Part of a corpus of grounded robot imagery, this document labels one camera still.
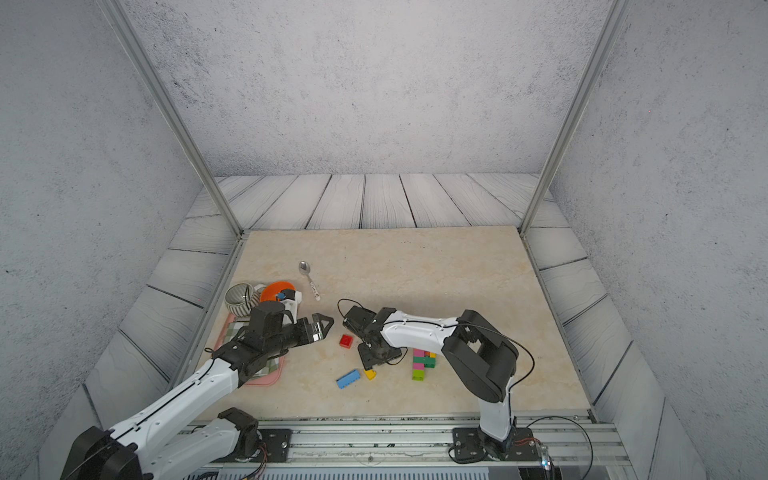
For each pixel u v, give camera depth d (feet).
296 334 2.38
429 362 2.79
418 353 2.85
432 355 2.79
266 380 2.69
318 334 2.39
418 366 2.77
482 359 1.53
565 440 2.46
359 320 2.29
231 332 3.02
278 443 2.38
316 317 2.43
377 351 2.45
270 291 3.23
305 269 3.54
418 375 2.73
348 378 2.70
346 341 2.96
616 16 2.30
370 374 2.74
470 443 2.39
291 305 2.48
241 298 3.26
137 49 2.48
